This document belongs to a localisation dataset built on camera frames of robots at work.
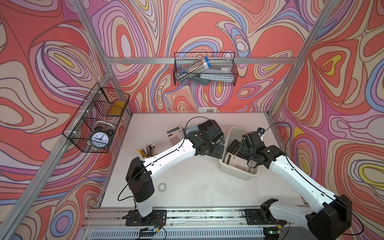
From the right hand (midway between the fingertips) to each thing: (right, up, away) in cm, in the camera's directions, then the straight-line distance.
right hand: (251, 150), depth 80 cm
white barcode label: (-20, +27, +42) cm, 53 cm away
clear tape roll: (-49, -22, +3) cm, 54 cm away
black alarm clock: (-74, +7, -13) cm, 76 cm away
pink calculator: (-4, -9, +8) cm, 13 cm away
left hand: (-19, 0, -3) cm, 20 cm away
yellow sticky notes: (-73, +22, -2) cm, 76 cm away
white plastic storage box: (-8, +8, +11) cm, 16 cm away
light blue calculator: (-33, +11, +27) cm, 44 cm away
